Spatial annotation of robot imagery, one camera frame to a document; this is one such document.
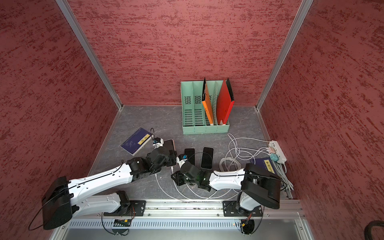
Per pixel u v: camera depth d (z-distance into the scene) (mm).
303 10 720
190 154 920
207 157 931
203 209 757
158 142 716
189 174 618
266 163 898
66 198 399
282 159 894
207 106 862
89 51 874
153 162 588
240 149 927
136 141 979
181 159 740
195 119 1082
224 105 1009
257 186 435
